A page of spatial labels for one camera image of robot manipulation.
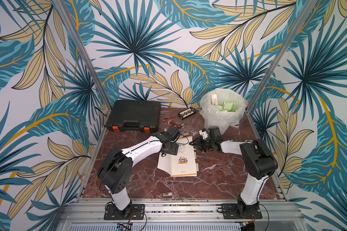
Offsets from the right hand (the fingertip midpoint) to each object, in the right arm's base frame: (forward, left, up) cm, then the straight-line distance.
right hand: (190, 143), depth 95 cm
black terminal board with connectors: (+29, 0, -2) cm, 29 cm away
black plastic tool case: (+22, +39, +4) cm, 45 cm away
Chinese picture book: (-13, +5, -4) cm, 14 cm away
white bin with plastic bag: (+18, -23, +14) cm, 32 cm away
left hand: (-6, +14, +2) cm, 15 cm away
